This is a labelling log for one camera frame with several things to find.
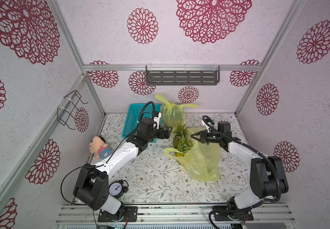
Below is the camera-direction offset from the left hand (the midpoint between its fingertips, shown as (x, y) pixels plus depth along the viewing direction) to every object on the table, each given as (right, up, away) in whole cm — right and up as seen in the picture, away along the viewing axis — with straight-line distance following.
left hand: (166, 128), depth 83 cm
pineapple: (+9, -2, +2) cm, 9 cm away
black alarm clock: (-28, -34, -3) cm, 44 cm away
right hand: (+15, -4, +2) cm, 15 cm away
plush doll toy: (-44, -12, +9) cm, 47 cm away
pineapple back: (+9, -9, -3) cm, 13 cm away
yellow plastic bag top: (+4, +9, +10) cm, 14 cm away
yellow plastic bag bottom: (+21, -20, -1) cm, 29 cm away
